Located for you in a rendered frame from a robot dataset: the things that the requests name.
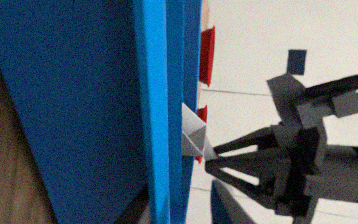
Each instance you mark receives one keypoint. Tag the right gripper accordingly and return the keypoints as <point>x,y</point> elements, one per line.
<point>335,178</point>

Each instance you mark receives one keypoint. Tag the red bowl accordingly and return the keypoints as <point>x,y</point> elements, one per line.
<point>206,54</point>
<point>202,114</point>

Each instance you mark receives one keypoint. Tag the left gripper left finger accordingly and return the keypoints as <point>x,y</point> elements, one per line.
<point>138,211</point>

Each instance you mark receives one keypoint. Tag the blue box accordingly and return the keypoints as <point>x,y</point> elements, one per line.
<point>100,113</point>

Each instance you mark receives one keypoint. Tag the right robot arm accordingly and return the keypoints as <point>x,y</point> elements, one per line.
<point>292,108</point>

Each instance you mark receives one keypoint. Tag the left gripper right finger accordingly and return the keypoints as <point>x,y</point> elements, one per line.
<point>224,208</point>

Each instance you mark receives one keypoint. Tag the grey metal scoop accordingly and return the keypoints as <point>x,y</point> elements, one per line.
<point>194,141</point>

